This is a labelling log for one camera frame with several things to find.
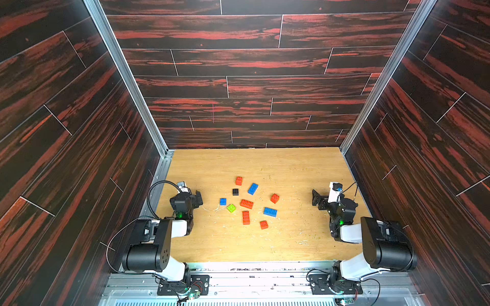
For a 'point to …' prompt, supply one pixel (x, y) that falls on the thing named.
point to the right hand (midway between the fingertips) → (327, 190)
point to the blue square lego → (223, 201)
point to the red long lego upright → (245, 217)
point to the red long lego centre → (245, 203)
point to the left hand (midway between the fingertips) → (189, 193)
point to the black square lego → (235, 192)
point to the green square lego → (231, 208)
